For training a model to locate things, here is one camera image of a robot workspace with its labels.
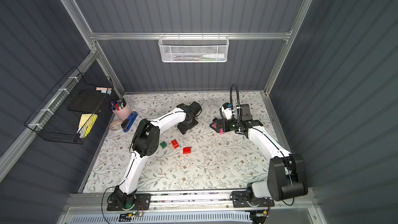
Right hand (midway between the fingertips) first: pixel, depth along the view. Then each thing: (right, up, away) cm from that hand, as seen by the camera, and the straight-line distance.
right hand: (219, 124), depth 84 cm
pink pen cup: (-60, +9, +12) cm, 62 cm away
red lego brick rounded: (-18, -16, +5) cm, 25 cm away
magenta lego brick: (0, -2, -9) cm, 9 cm away
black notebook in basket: (-66, +13, -9) cm, 68 cm away
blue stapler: (-58, -1, +16) cm, 61 cm away
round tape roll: (-67, -2, +18) cm, 70 cm away
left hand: (-16, -4, +15) cm, 23 cm away
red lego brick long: (-26, -13, +8) cm, 30 cm away
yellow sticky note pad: (-57, +3, -21) cm, 61 cm away
